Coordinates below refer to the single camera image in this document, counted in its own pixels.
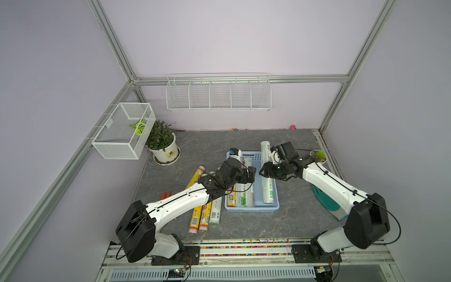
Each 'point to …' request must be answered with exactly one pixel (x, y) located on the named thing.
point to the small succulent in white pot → (319, 155)
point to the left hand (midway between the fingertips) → (248, 170)
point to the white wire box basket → (124, 133)
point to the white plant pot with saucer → (171, 153)
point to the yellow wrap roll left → (196, 212)
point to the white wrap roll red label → (250, 190)
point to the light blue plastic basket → (260, 207)
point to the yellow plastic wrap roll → (232, 197)
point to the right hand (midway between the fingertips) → (263, 171)
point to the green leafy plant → (160, 136)
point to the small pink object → (293, 127)
